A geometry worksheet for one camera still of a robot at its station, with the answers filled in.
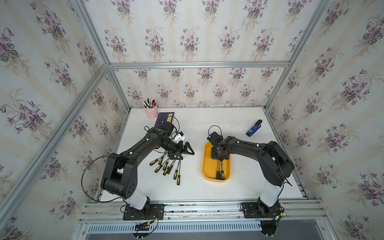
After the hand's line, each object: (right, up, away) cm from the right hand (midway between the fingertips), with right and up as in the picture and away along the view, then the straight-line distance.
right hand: (216, 157), depth 93 cm
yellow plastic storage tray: (-5, -4, -5) cm, 8 cm away
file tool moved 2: (+1, -7, -7) cm, 10 cm away
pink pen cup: (-45, +32, +12) cm, 56 cm away
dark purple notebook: (-34, +26, +18) cm, 47 cm away
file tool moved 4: (-23, -9, -9) cm, 27 cm away
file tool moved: (+2, -7, -7) cm, 10 cm away
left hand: (-17, +4, -14) cm, 23 cm away
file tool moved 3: (-1, -6, -8) cm, 10 cm away
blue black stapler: (+31, +19, +12) cm, 38 cm away
